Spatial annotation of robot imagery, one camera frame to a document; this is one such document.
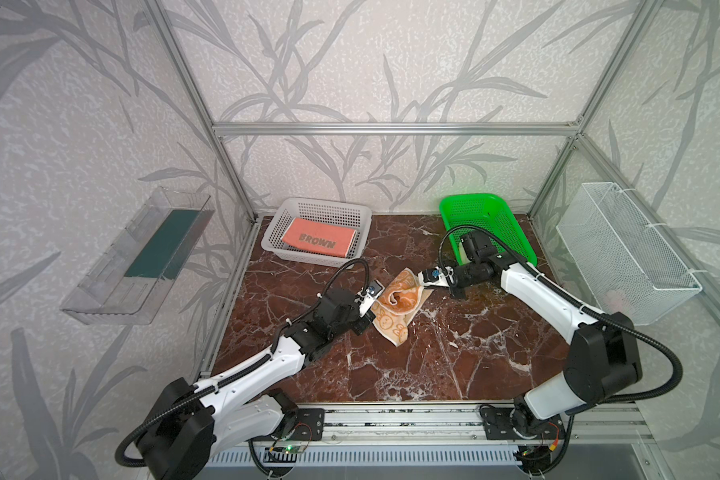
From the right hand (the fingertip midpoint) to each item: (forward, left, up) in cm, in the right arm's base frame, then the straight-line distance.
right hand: (429, 272), depth 85 cm
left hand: (-6, +16, 0) cm, 17 cm away
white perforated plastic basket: (+32, +25, -8) cm, 42 cm away
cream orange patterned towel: (-5, +8, -6) cm, 11 cm away
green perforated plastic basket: (+38, -28, -14) cm, 49 cm away
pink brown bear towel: (+25, +38, -14) cm, 47 cm away
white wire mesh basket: (-11, -40, +17) cm, 45 cm away
